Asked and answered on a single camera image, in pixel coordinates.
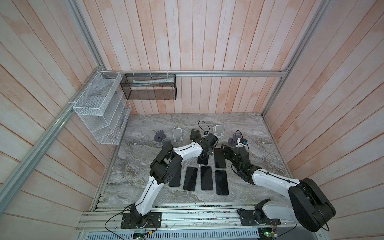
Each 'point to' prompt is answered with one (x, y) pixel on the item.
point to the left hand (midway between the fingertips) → (206, 150)
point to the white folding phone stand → (177, 134)
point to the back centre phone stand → (195, 135)
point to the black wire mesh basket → (149, 86)
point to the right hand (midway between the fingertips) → (226, 146)
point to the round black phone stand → (159, 136)
